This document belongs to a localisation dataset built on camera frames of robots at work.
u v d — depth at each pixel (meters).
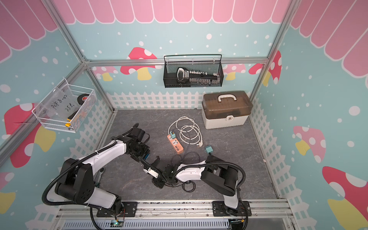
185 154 0.96
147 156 0.80
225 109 0.92
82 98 0.80
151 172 0.74
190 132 1.06
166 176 0.66
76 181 0.44
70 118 0.64
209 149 0.94
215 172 0.51
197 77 0.88
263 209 0.76
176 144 0.97
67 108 0.70
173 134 0.97
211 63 0.92
